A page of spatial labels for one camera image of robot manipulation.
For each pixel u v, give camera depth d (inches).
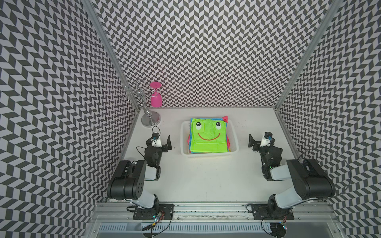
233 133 36.7
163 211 28.2
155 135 29.8
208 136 35.9
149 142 31.7
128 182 17.5
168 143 33.9
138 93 35.9
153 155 26.8
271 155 26.4
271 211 26.4
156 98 39.4
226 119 38.7
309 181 17.7
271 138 29.0
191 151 34.2
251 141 32.1
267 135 29.0
